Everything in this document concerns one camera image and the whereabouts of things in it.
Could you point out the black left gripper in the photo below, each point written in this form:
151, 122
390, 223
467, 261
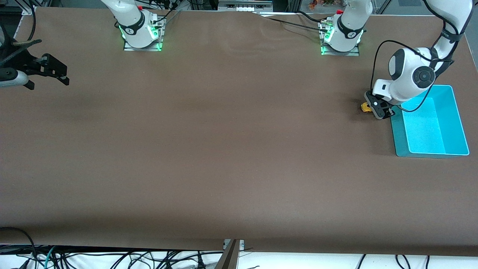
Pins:
387, 114

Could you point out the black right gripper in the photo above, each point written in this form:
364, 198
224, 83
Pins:
27, 64

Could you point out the yellow beetle toy car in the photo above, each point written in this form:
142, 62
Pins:
366, 108

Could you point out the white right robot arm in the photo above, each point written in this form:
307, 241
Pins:
134, 18

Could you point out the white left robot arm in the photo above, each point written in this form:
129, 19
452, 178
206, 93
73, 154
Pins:
407, 86

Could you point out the teal plastic bin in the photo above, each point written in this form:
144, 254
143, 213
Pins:
425, 130

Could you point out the colourful background clutter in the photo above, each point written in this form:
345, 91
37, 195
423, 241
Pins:
321, 3

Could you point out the white tape strip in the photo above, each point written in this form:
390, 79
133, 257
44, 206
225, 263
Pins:
280, 15

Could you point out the white power strip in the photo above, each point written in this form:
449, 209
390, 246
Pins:
246, 9

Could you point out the grey metal beam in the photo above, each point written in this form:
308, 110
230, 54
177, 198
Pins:
228, 257

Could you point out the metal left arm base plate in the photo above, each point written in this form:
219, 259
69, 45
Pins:
341, 53

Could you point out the small metal table bracket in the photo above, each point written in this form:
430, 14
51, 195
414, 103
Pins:
242, 243

